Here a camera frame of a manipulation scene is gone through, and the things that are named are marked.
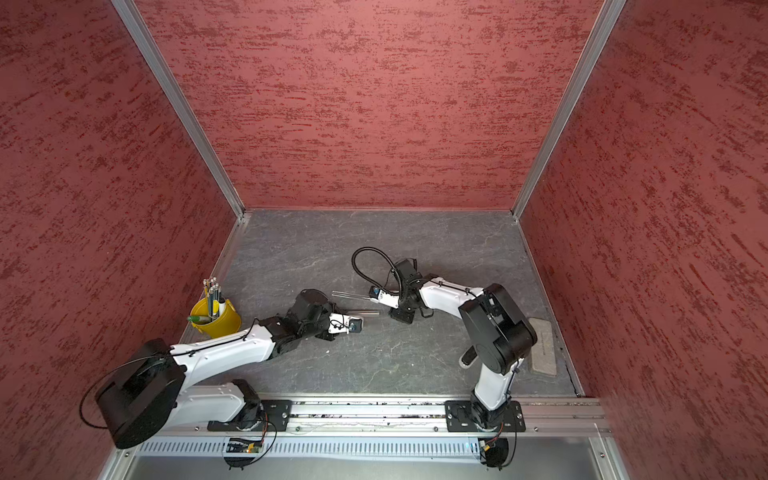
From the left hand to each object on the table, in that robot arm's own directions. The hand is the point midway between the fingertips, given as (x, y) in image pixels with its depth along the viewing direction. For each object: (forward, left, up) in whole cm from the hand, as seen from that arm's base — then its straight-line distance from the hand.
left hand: (341, 311), depth 87 cm
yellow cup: (-6, +32, +2) cm, 32 cm away
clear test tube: (+9, -1, -7) cm, 11 cm away
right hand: (+3, -17, -6) cm, 19 cm away
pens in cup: (-1, +34, +7) cm, 35 cm away
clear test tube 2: (+3, -6, -7) cm, 10 cm away
